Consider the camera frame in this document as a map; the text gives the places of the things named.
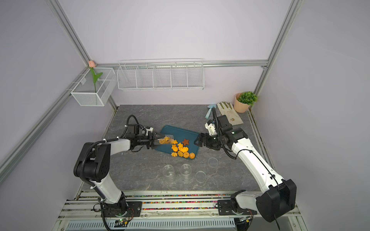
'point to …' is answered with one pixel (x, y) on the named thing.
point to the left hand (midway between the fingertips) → (163, 139)
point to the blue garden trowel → (210, 106)
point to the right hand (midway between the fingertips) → (200, 143)
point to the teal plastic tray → (179, 134)
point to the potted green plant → (243, 100)
